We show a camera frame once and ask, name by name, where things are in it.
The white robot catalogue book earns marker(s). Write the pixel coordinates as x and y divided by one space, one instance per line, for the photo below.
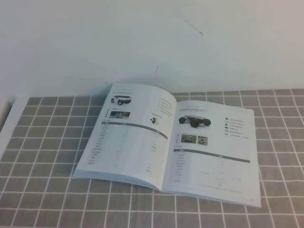
144 136

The grey checked tablecloth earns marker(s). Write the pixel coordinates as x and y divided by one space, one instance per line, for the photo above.
47 136

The wooden board at left edge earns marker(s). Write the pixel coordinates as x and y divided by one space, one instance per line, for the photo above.
5 107

